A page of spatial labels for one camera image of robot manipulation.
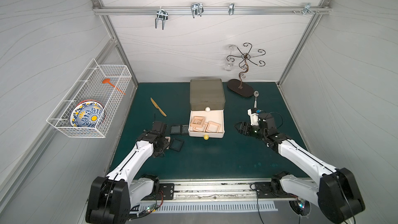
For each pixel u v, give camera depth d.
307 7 0.77
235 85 1.18
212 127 0.88
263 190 0.74
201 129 0.86
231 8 0.73
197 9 0.76
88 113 0.63
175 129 0.95
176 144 0.89
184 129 0.92
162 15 0.78
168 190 0.73
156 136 0.66
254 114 0.77
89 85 0.70
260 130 0.70
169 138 0.90
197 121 0.88
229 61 1.06
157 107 1.07
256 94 1.14
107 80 0.78
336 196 0.40
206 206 0.70
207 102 0.84
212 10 0.78
